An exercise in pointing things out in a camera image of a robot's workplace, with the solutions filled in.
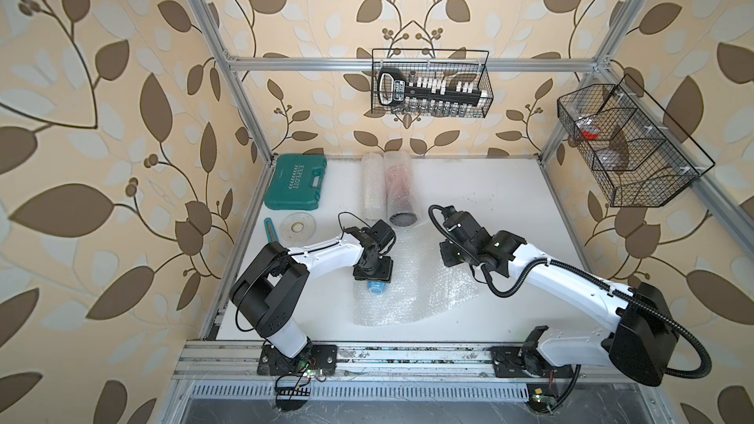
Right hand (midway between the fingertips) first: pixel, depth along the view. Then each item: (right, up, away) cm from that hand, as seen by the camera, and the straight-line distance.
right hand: (445, 247), depth 83 cm
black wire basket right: (+47, +25, -10) cm, 54 cm away
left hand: (-19, -9, +4) cm, 21 cm away
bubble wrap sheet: (-7, -11, +2) cm, 13 cm away
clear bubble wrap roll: (-22, +17, +19) cm, 33 cm away
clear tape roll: (-48, +3, +17) cm, 51 cm away
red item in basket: (+40, +32, -2) cm, 52 cm away
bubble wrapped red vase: (-13, +16, +16) cm, 26 cm away
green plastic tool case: (-51, +19, +25) cm, 60 cm away
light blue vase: (-20, -11, -1) cm, 23 cm away
